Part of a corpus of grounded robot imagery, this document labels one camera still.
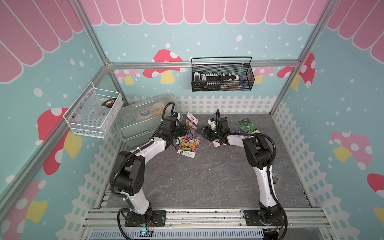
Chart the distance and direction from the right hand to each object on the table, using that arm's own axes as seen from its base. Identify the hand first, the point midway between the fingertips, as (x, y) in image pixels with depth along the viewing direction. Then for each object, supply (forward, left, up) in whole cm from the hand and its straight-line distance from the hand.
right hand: (198, 132), depth 101 cm
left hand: (-4, +6, +9) cm, 11 cm away
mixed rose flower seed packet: (-8, +7, -5) cm, 12 cm away
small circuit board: (-55, +27, -7) cm, 62 cm away
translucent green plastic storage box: (0, +36, +14) cm, 38 cm away
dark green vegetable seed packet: (+10, -37, -7) cm, 39 cm away
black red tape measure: (-2, +47, +29) cm, 55 cm away
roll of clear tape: (-29, -44, -6) cm, 53 cm away
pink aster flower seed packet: (+2, +4, +7) cm, 9 cm away
